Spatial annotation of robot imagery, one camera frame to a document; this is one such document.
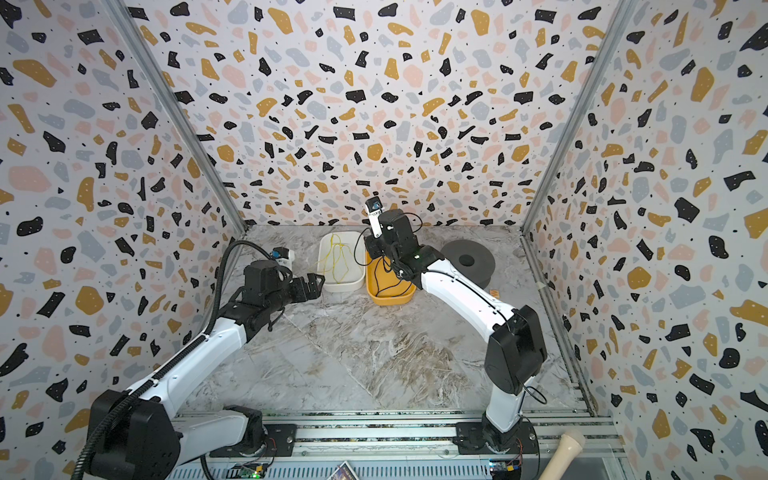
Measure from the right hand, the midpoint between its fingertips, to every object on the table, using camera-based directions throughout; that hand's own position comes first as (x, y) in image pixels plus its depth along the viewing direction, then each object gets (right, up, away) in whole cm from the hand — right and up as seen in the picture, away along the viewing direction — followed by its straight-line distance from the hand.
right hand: (366, 222), depth 79 cm
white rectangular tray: (-7, -16, +25) cm, 30 cm away
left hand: (-16, -14, +3) cm, 21 cm away
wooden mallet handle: (+49, -54, -9) cm, 73 cm away
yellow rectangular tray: (+3, -20, +24) cm, 31 cm away
